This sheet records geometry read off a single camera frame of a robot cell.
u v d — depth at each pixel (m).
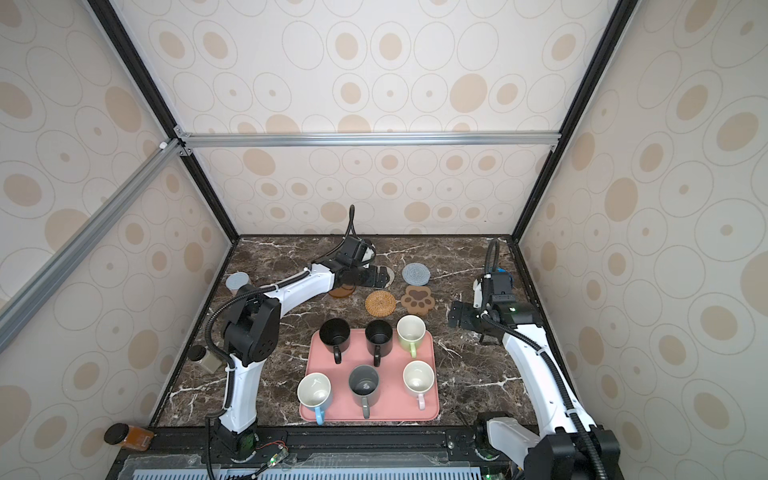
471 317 0.71
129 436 0.68
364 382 0.82
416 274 1.09
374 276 0.87
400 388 0.83
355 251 0.78
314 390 0.79
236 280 1.00
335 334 0.88
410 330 0.88
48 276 0.55
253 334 0.54
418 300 1.00
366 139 0.89
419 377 0.81
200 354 0.81
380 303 1.00
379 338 0.90
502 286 0.59
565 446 0.38
